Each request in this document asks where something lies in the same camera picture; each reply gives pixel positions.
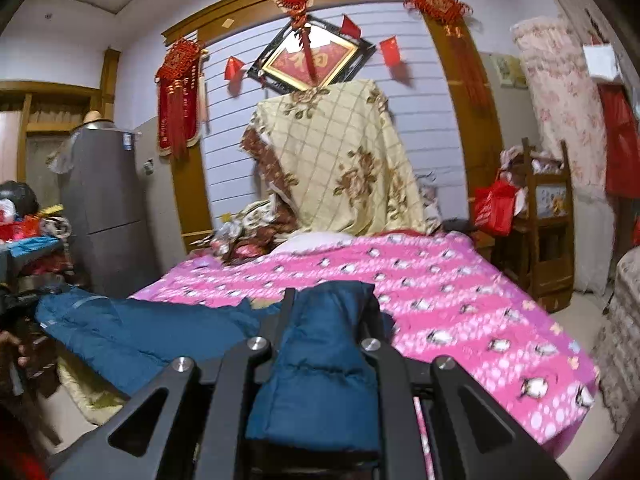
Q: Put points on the red cloth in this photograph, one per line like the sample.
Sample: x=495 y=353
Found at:
x=620 y=140

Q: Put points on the black round helmet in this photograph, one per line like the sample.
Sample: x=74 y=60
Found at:
x=17 y=197

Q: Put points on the pink penguin print bedsheet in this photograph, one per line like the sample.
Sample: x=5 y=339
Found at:
x=450 y=285

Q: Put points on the cream floral quilt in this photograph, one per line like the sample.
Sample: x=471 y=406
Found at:
x=340 y=160

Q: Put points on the wall picture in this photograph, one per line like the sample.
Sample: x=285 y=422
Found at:
x=507 y=69

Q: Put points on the white pillow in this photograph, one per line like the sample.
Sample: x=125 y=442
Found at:
x=310 y=242

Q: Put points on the red shopping bag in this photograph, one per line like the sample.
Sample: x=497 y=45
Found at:
x=495 y=207

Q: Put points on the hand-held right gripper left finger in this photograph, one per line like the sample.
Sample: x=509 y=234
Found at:
x=280 y=330

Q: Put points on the framed red picture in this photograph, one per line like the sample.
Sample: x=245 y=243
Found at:
x=310 y=57

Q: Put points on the blue puffer jacket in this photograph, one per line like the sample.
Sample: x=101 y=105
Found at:
x=325 y=360

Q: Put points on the wooden arch frame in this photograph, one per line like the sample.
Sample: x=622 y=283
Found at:
x=300 y=2

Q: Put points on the pink floral curtain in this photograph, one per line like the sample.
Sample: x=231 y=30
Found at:
x=565 y=125

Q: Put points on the floral covered furniture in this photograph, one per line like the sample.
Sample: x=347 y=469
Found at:
x=620 y=335

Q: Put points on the person's left hand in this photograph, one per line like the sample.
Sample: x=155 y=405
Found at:
x=9 y=347

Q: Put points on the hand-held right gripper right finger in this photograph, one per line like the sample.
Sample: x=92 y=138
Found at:
x=382 y=325

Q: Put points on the clear plastic bag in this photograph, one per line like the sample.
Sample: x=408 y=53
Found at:
x=226 y=227

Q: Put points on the wooden cabinet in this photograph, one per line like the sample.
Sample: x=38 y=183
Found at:
x=50 y=110

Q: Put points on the red knot wall hanging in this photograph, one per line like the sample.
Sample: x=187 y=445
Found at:
x=177 y=95
x=299 y=15
x=450 y=15

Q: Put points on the white box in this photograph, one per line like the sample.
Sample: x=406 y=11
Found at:
x=600 y=61

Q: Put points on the brown floral bedding pile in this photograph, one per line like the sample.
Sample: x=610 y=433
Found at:
x=255 y=232

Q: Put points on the yellow quilt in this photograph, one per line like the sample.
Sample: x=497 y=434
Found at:
x=85 y=390

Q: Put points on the grey refrigerator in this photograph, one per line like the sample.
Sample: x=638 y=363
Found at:
x=100 y=195

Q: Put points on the light blue cloth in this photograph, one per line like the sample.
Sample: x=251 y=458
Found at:
x=30 y=249

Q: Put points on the wooden rack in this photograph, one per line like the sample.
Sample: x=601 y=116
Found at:
x=547 y=220

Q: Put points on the small red flag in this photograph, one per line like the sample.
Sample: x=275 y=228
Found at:
x=351 y=26
x=392 y=55
x=234 y=72

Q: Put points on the straw hat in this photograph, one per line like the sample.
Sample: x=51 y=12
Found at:
x=99 y=118

